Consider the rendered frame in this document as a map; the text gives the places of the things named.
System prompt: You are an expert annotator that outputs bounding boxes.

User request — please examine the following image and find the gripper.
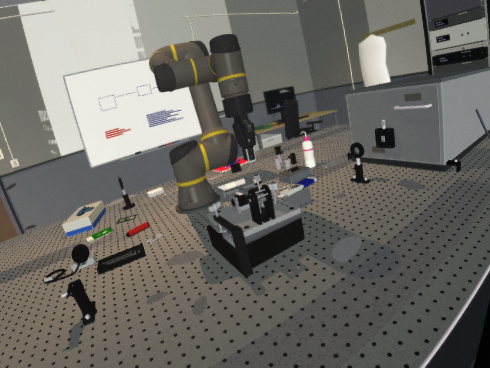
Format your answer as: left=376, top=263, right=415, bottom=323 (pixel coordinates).
left=222, top=94, right=257, bottom=162

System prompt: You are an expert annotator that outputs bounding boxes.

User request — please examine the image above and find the light grey box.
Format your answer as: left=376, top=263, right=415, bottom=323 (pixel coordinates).
left=259, top=132, right=284, bottom=150

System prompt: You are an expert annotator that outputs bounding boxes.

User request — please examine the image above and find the red and blue book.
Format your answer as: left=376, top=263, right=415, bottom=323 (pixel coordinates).
left=209, top=156, right=251, bottom=174

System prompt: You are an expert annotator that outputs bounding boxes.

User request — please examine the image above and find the black office chair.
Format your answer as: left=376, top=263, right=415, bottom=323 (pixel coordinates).
left=283, top=98, right=303, bottom=140

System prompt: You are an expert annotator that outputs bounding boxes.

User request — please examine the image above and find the black monitor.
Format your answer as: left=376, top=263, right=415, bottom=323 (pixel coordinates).
left=262, top=85, right=297, bottom=114

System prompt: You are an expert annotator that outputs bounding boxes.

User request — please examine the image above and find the grey box with black top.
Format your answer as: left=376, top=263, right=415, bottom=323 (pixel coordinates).
left=278, top=165, right=311, bottom=185

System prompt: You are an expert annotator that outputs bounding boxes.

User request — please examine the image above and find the white wash bottle pink label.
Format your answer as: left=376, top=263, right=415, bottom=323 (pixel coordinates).
left=300, top=131, right=317, bottom=169

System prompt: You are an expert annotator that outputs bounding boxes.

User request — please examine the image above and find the grey cradle block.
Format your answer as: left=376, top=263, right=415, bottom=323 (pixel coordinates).
left=275, top=184, right=313, bottom=210

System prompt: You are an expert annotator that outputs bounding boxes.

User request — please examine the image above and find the tan desk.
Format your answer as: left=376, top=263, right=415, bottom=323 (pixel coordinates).
left=253, top=109, right=339, bottom=135

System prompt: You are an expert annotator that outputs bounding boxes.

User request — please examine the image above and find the white whiteboard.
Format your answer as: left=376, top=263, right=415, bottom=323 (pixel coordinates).
left=62, top=57, right=203, bottom=169

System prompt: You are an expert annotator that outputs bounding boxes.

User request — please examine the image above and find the red cylinder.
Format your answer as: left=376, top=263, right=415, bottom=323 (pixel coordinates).
left=126, top=221, right=151, bottom=238

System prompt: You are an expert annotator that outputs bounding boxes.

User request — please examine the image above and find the black ruler block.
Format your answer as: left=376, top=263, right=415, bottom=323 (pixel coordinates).
left=96, top=242, right=146, bottom=274

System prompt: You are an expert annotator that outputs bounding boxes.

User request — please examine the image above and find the grey cabinet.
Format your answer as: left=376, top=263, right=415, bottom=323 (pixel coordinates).
left=345, top=69, right=490, bottom=172

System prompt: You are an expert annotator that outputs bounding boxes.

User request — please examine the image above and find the white and blue box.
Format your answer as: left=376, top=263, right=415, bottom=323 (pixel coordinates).
left=61, top=199, right=108, bottom=238

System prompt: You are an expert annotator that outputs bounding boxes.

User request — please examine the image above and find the black disc on grey base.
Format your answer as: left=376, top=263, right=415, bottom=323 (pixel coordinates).
left=70, top=244, right=96, bottom=271

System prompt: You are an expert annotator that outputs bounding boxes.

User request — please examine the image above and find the instrument rack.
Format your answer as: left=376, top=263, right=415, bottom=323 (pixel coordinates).
left=420, top=0, right=490, bottom=76

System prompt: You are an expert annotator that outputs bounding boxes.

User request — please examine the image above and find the black rod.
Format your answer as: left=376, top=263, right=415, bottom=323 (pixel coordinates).
left=475, top=108, right=490, bottom=140

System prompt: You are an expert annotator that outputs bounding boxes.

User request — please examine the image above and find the black tilt mount bracket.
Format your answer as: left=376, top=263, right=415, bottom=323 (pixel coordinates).
left=246, top=185, right=276, bottom=226

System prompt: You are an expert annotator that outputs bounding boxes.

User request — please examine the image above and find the black tilt mount base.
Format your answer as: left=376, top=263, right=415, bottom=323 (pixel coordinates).
left=205, top=198, right=306, bottom=278

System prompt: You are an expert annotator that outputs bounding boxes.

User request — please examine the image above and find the black lens on post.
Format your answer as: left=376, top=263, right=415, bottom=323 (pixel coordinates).
left=346, top=141, right=371, bottom=185

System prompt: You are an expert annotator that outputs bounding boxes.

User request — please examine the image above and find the black post on base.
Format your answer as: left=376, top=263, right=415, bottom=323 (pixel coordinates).
left=117, top=175, right=136, bottom=211

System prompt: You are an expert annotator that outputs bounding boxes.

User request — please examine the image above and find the black square optic mount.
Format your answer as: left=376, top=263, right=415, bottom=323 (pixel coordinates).
left=373, top=119, right=397, bottom=150

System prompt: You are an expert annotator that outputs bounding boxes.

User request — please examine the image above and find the black post holder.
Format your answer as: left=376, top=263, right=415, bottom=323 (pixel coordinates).
left=60, top=278, right=98, bottom=327

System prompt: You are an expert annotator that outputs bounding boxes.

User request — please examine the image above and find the black cable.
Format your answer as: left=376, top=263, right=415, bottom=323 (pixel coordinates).
left=42, top=267, right=75, bottom=284

